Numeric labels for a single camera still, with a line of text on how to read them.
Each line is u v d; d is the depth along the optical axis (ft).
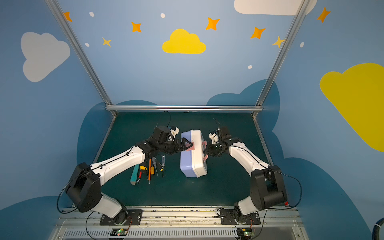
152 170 2.93
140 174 2.90
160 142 2.12
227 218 2.42
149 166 2.99
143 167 2.91
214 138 2.59
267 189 1.44
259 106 3.83
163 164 3.05
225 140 2.25
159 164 3.03
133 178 2.82
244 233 2.34
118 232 2.32
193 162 2.56
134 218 2.43
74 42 2.63
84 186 1.40
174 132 2.53
